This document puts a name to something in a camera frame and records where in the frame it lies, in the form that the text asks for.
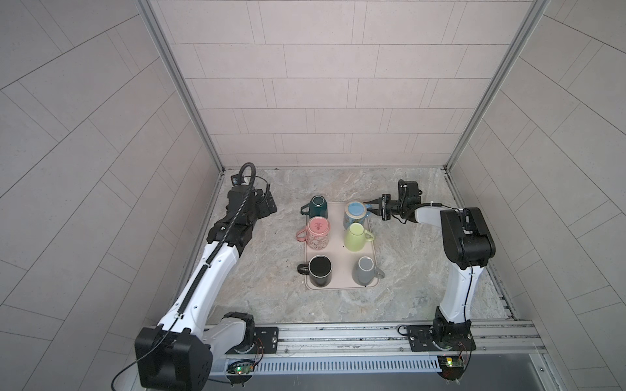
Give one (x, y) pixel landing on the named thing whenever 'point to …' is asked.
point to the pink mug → (315, 233)
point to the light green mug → (356, 237)
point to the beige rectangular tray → (342, 260)
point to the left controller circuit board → (240, 371)
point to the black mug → (319, 270)
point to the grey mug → (364, 271)
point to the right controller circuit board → (451, 366)
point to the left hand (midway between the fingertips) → (264, 194)
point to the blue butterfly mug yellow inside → (355, 212)
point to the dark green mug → (317, 207)
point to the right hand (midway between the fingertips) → (365, 201)
